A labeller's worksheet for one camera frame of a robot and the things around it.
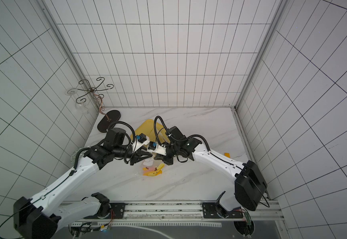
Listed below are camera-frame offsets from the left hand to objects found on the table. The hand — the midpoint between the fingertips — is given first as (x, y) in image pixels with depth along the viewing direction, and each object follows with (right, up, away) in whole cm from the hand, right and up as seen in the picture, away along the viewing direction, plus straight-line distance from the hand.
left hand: (147, 155), depth 72 cm
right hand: (+4, +1, +5) cm, 7 cm away
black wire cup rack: (-35, +37, +16) cm, 53 cm away
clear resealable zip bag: (+1, -8, +6) cm, 10 cm away
